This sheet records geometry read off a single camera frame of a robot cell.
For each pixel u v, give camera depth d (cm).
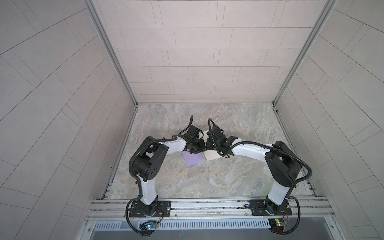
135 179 49
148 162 48
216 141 68
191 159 88
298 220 67
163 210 71
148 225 65
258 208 71
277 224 68
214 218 69
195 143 79
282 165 46
